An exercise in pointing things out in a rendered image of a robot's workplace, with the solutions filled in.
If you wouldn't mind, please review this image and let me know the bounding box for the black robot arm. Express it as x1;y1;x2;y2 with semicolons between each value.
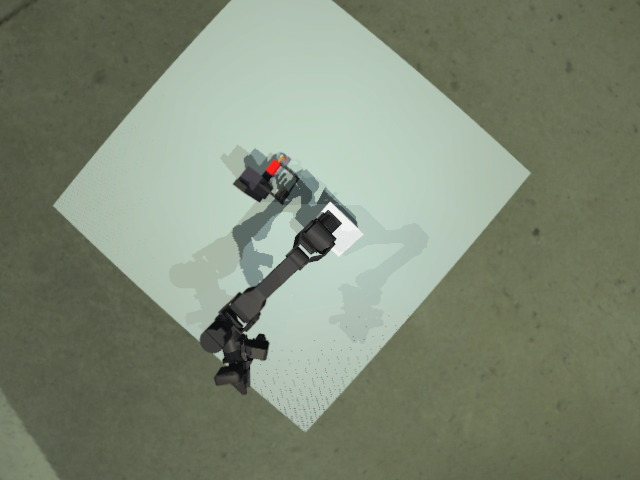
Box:
199;210;342;361

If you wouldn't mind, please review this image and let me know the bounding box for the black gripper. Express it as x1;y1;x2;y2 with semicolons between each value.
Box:
214;333;254;395

